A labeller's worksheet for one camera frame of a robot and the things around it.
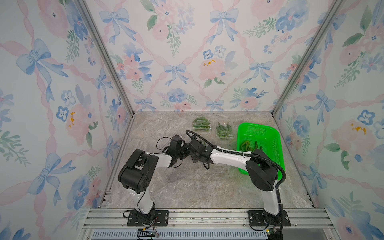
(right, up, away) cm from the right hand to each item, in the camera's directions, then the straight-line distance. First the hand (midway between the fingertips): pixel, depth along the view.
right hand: (197, 152), depth 94 cm
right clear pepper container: (+20, +13, +13) cm, 27 cm away
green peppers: (+32, +3, +4) cm, 32 cm away
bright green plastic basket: (+50, +10, +12) cm, 52 cm away
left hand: (-1, +3, +1) cm, 3 cm away
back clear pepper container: (+3, +18, +13) cm, 23 cm away
